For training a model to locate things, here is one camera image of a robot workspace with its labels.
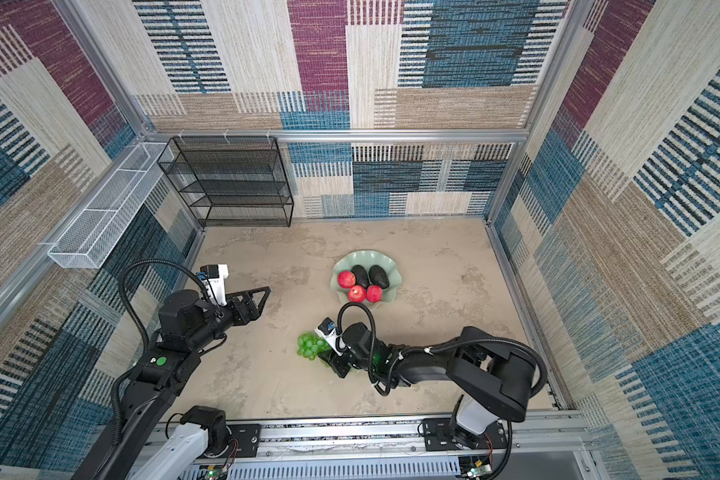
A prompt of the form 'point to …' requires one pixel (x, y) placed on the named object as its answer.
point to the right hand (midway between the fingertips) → (326, 352)
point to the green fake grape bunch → (311, 345)
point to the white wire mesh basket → (82, 244)
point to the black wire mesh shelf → (230, 181)
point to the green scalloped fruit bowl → (367, 259)
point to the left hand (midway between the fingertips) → (259, 287)
